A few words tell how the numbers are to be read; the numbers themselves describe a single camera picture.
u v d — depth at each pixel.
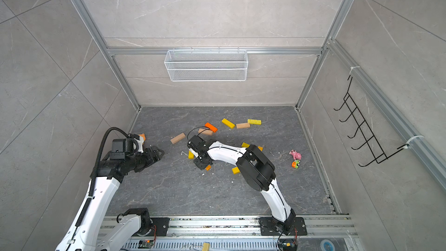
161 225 0.73
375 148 0.63
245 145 0.99
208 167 0.89
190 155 0.95
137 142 0.61
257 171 0.55
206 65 1.01
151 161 0.66
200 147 0.73
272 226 0.75
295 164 0.91
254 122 1.11
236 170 0.88
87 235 0.39
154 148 0.70
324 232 0.74
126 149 0.58
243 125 1.08
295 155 0.95
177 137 1.04
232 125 1.08
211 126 1.10
